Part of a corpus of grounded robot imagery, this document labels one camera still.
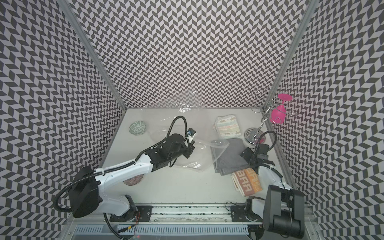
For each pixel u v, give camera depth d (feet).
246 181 2.62
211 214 2.44
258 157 2.22
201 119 3.35
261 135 3.33
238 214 2.41
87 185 1.51
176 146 1.93
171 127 1.92
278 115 2.81
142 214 2.37
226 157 2.84
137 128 3.43
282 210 1.34
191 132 2.19
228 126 3.40
